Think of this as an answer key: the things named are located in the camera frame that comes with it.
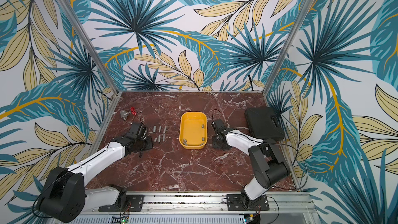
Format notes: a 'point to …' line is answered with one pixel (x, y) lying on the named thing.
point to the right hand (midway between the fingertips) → (218, 144)
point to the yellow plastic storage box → (193, 129)
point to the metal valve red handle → (124, 113)
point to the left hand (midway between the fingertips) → (150, 145)
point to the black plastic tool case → (263, 124)
